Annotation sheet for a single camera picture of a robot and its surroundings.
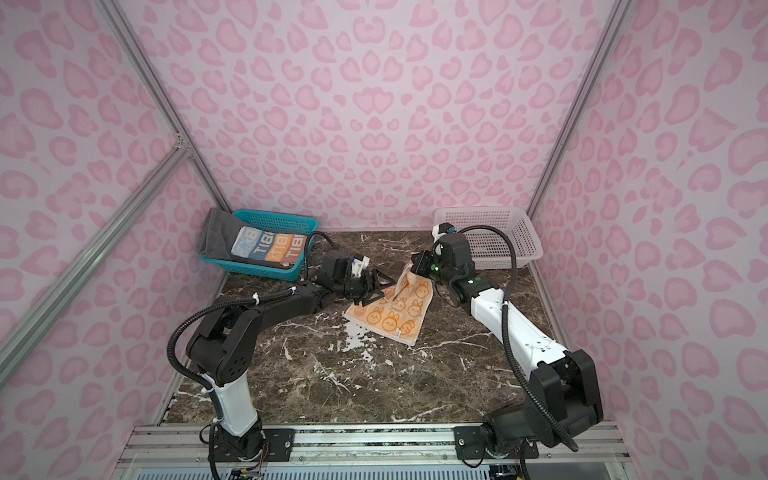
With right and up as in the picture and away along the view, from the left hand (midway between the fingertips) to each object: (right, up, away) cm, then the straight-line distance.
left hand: (393, 283), depth 86 cm
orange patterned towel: (+2, -10, +11) cm, 15 cm away
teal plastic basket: (-46, +21, +27) cm, 58 cm away
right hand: (+5, +8, -6) cm, 11 cm away
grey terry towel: (-59, +17, +17) cm, 64 cm away
